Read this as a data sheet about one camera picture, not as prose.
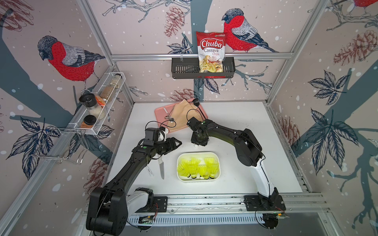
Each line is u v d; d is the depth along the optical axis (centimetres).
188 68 95
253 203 73
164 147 71
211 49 83
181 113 117
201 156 89
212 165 83
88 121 59
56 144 56
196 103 118
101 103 72
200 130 71
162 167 86
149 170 85
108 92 78
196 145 93
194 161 84
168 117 110
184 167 81
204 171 81
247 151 56
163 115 113
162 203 73
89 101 62
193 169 79
